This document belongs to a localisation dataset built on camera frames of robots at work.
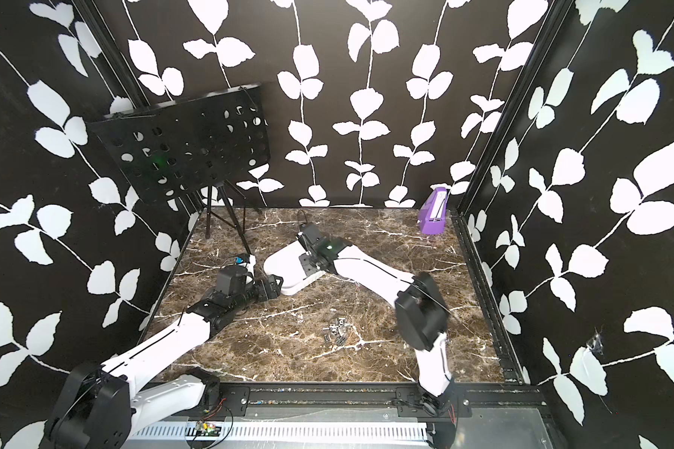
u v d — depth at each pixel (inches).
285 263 38.0
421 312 19.1
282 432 27.6
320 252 25.3
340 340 33.6
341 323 34.5
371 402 29.6
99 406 15.5
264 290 29.9
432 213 42.3
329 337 33.8
